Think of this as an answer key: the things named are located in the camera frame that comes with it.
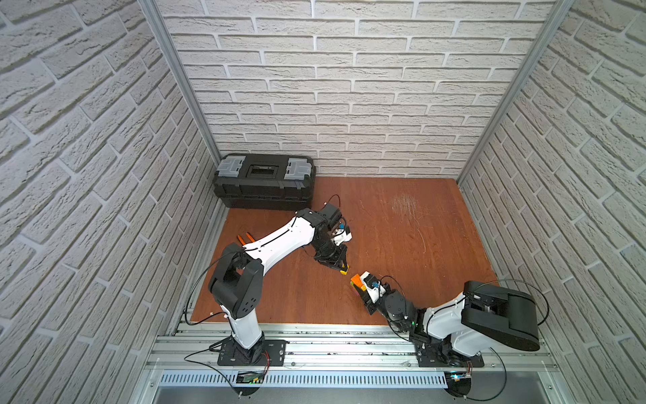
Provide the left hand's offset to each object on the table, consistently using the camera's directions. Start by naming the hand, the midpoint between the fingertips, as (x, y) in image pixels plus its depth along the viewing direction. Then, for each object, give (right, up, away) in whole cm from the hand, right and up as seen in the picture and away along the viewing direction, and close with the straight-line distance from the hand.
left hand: (348, 266), depth 80 cm
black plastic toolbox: (-32, +29, +17) cm, 46 cm away
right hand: (+5, -6, +4) cm, 9 cm away
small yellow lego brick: (-1, -2, 0) cm, 2 cm away
